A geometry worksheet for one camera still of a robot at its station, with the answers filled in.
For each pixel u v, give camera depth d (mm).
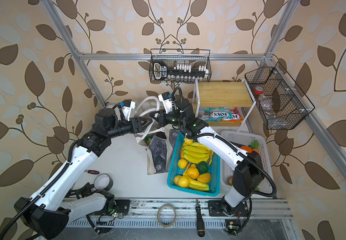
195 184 764
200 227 676
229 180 792
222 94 806
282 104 735
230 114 872
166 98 630
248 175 427
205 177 803
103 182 840
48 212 385
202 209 750
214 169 819
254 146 887
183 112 550
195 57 911
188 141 889
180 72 834
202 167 822
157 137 701
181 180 758
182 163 847
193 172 805
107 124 533
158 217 692
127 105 610
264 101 706
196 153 894
